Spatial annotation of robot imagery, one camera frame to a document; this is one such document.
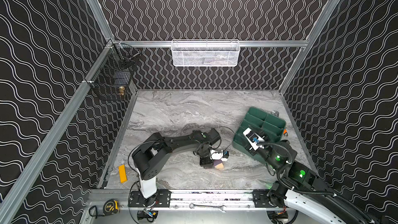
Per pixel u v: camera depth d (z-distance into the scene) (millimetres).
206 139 669
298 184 493
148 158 469
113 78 920
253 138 548
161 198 743
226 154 752
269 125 968
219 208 725
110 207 700
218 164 815
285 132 971
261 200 733
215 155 748
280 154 487
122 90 837
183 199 763
